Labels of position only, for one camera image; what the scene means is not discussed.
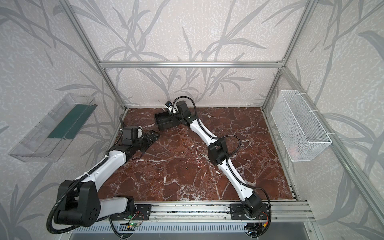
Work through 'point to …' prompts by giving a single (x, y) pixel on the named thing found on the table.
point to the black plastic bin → (164, 121)
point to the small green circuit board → (133, 224)
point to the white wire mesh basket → (300, 133)
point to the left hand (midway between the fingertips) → (158, 133)
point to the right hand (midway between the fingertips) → (172, 107)
